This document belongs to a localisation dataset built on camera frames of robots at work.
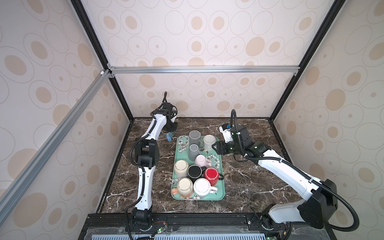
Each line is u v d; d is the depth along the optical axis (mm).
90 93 737
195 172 817
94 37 766
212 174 810
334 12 691
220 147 726
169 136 979
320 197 398
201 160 857
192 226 730
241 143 584
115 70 900
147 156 623
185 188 761
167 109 802
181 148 1027
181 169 828
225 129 696
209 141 952
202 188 767
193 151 894
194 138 944
